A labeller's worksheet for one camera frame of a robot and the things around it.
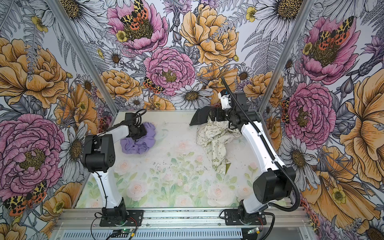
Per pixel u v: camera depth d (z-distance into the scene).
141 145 0.98
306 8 0.72
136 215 0.75
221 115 0.70
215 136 0.97
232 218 0.74
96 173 0.56
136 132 0.89
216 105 1.24
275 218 0.67
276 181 0.42
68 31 0.78
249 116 0.53
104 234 0.70
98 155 0.55
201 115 1.13
